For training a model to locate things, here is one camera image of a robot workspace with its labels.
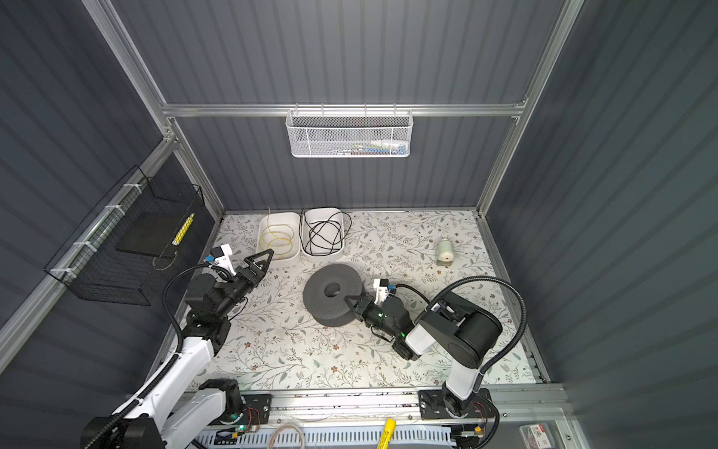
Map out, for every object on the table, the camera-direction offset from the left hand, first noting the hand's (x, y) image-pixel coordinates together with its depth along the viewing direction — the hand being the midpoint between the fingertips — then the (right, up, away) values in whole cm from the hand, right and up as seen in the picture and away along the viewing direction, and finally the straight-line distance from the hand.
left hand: (270, 256), depth 76 cm
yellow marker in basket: (-25, +7, +2) cm, 26 cm away
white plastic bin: (+8, +7, +37) cm, 39 cm away
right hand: (+20, -15, +7) cm, 26 cm away
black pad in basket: (-32, +6, -1) cm, 33 cm away
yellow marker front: (+32, -43, -8) cm, 54 cm away
